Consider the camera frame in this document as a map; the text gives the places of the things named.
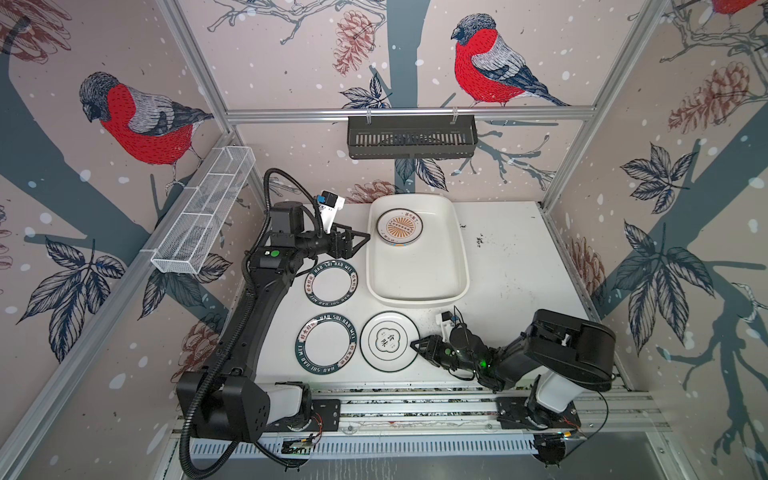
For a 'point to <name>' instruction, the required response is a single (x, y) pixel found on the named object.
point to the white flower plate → (386, 341)
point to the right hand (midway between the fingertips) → (409, 352)
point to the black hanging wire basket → (412, 139)
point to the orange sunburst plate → (399, 227)
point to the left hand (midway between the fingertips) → (357, 232)
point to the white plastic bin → (432, 270)
